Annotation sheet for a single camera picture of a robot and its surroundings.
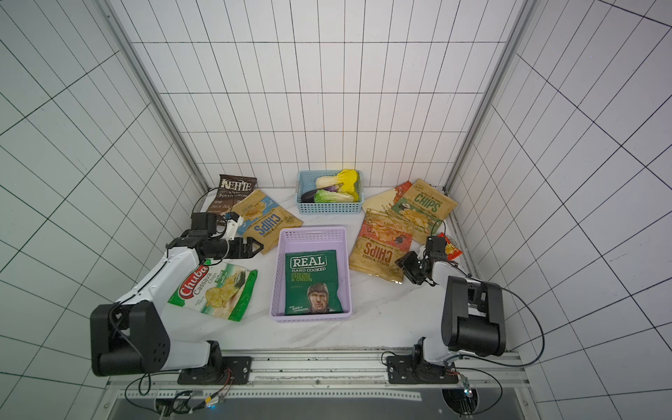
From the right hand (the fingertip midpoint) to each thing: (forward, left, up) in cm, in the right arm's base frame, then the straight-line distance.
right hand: (392, 261), depth 94 cm
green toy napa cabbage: (+25, +28, +7) cm, 38 cm away
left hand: (-5, +50, +10) cm, 51 cm away
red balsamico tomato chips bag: (+11, +3, -1) cm, 12 cm away
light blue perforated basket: (+40, +38, +2) cm, 55 cm away
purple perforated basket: (+8, +31, +1) cm, 32 cm away
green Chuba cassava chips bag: (-15, +61, 0) cm, 63 cm away
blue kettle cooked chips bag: (+16, +53, +1) cm, 55 cm away
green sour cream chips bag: (+27, -14, +1) cm, 30 cm away
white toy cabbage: (+35, +28, +6) cm, 45 cm away
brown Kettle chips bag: (+32, +73, +2) cm, 80 cm away
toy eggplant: (+29, +36, +2) cm, 46 cm away
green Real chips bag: (-10, +29, 0) cm, 31 cm away
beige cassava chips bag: (+31, +2, -1) cm, 31 cm away
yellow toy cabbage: (+34, +18, +9) cm, 40 cm away
